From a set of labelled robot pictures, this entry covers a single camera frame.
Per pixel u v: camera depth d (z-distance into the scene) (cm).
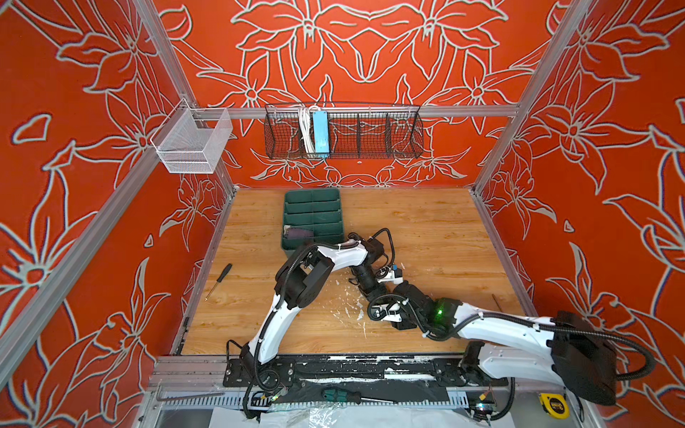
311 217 101
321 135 90
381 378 73
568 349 41
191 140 93
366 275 80
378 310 71
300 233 96
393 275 81
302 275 56
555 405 67
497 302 86
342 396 68
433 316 62
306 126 88
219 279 92
